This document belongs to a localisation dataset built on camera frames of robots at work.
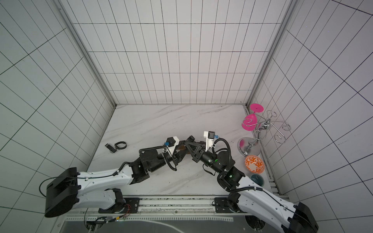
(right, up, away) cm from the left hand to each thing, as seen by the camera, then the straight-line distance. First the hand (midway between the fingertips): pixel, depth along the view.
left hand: (175, 138), depth 65 cm
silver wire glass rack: (+46, -10, +28) cm, 54 cm away
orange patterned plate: (+46, -19, +21) cm, 54 cm away
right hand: (+6, -1, +6) cm, 9 cm away
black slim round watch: (-41, -10, +28) cm, 51 cm away
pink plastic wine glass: (+39, +7, +11) cm, 41 cm away
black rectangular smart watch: (-45, -12, +29) cm, 55 cm away
